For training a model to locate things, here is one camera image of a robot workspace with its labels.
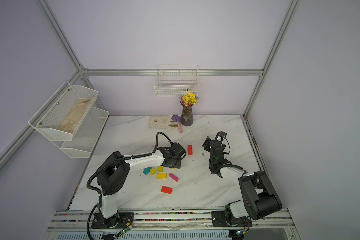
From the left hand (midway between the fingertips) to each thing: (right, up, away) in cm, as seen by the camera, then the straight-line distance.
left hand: (175, 164), depth 91 cm
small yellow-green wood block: (-13, -4, -3) cm, 14 cm away
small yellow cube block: (-9, -3, -1) cm, 10 cm away
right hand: (+22, +16, -1) cm, 28 cm away
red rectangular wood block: (-5, -13, -7) cm, 16 cm away
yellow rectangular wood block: (-8, -7, -2) cm, 11 cm away
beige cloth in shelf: (-53, +26, -14) cm, 61 cm away
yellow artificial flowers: (+9, +42, +7) cm, 43 cm away
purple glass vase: (+8, +30, +17) cm, 35 cm away
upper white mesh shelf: (-59, +28, -15) cm, 67 cm away
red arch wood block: (+9, +8, +7) cm, 14 cm away
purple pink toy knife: (0, +30, +26) cm, 40 cm away
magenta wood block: (0, -7, -5) cm, 9 cm away
